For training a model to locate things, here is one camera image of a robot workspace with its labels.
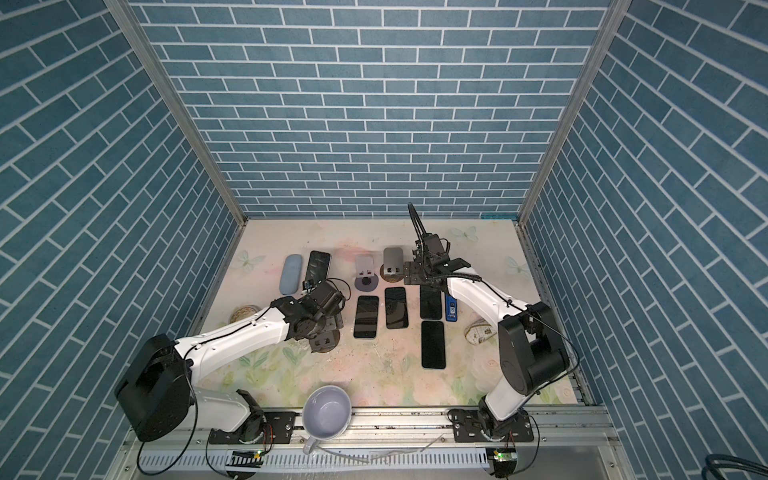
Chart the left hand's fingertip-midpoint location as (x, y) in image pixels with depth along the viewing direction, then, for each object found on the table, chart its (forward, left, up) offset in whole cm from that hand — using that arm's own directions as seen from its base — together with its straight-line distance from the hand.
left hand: (330, 322), depth 86 cm
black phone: (+16, +5, +6) cm, 18 cm away
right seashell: (-3, -44, -1) cm, 44 cm away
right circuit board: (-33, -45, -9) cm, 57 cm away
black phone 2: (+4, -10, -6) cm, 12 cm away
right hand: (+14, -25, +7) cm, 30 cm away
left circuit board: (-31, +18, -9) cm, 37 cm away
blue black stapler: (+5, -37, -1) cm, 37 cm away
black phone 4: (-6, -30, -3) cm, 31 cm away
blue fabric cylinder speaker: (+20, +17, -4) cm, 26 cm away
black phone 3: (+9, -31, -6) cm, 33 cm away
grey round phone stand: (+18, -9, -4) cm, 20 cm away
